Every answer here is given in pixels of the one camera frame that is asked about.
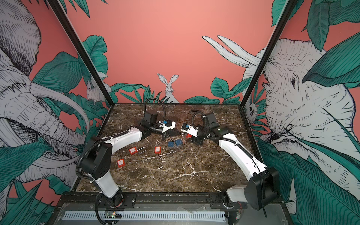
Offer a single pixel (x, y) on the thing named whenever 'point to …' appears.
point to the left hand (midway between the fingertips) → (179, 131)
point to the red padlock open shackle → (134, 150)
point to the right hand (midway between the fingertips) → (187, 132)
